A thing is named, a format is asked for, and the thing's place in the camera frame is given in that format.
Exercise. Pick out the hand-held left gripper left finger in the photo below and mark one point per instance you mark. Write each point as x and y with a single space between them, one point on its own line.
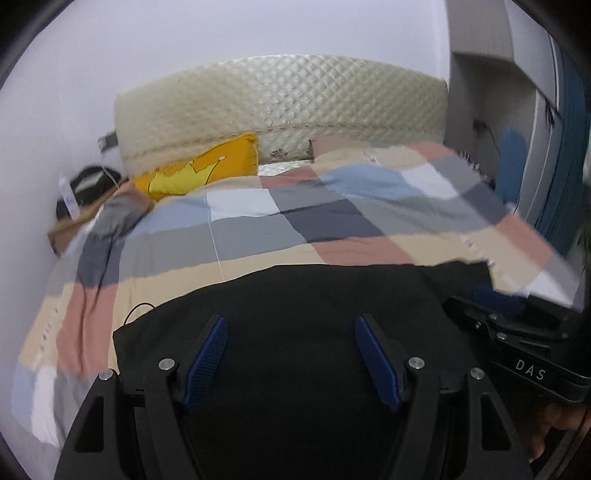
207 364

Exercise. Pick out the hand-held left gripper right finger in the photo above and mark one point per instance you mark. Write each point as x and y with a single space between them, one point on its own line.
376 364

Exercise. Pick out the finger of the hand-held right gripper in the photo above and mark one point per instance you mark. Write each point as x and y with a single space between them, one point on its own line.
496 299

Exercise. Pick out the black puffer jacket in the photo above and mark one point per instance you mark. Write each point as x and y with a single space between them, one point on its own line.
300 332

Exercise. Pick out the person's right hand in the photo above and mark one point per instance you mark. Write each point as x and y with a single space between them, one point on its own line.
554 427

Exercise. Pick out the blue padded chair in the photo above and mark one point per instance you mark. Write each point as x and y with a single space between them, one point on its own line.
511 166

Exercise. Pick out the group of small bottles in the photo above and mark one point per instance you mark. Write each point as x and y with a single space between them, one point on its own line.
471 161

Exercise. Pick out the blue curtain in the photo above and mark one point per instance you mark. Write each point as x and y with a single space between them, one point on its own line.
565 157

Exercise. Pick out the checkered patchwork blanket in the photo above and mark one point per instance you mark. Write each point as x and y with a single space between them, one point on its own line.
277 221

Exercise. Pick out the grey crumpled cloth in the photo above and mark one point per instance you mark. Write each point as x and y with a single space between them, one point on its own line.
117 214

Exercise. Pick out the yellow cartoon pillow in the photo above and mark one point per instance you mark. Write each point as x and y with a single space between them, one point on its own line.
198 170

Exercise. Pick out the wooden nightstand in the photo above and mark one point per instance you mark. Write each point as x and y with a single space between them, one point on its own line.
69 228

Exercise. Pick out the black bag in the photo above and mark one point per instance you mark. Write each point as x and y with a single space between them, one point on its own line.
85 187

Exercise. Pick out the white spray bottle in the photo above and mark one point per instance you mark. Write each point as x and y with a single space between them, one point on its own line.
68 198

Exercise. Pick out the floral beige pillow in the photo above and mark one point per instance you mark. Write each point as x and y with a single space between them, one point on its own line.
284 154

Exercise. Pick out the grey wardrobe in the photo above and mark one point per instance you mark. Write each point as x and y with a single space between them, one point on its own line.
503 69

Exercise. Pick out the cream quilted headboard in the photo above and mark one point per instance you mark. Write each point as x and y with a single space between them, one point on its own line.
277 106

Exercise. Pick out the wall socket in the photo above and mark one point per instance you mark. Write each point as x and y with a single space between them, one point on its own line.
107 141

